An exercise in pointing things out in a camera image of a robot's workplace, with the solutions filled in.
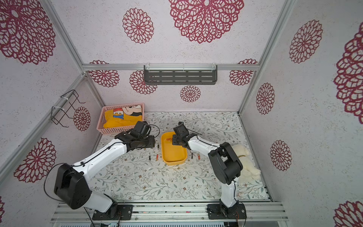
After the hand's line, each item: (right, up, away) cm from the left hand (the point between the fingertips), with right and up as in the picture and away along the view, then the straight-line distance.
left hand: (151, 142), depth 85 cm
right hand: (+13, +2, +10) cm, 17 cm away
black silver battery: (+2, -4, +13) cm, 14 cm away
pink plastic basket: (-31, +22, +27) cm, 46 cm away
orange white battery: (+30, -11, +10) cm, 34 cm away
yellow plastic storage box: (+12, -8, +5) cm, 15 cm away
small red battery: (+2, -12, +10) cm, 15 cm away
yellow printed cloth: (-22, +15, +21) cm, 33 cm away
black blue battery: (+25, -10, +10) cm, 29 cm away
